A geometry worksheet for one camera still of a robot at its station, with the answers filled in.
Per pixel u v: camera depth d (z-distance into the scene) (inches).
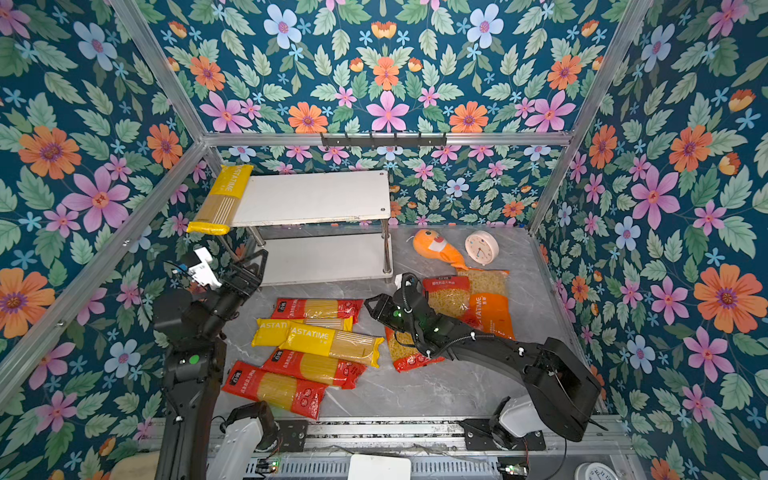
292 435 29.0
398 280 30.0
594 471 26.1
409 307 23.0
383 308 27.1
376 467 25.7
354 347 33.9
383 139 35.8
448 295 36.9
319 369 32.4
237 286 22.3
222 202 29.9
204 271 22.9
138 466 26.0
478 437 28.7
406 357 32.8
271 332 35.5
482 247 41.1
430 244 41.1
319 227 48.5
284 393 30.8
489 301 37.3
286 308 36.7
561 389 16.0
